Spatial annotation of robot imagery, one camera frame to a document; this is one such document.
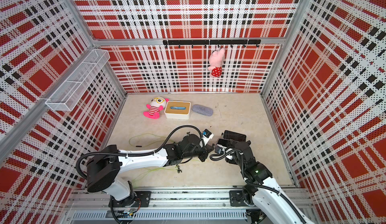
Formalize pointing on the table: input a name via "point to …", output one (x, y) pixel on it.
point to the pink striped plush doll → (157, 105)
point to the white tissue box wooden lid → (178, 110)
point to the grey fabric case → (202, 110)
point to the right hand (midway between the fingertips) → (234, 143)
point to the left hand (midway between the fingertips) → (214, 148)
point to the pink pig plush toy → (216, 59)
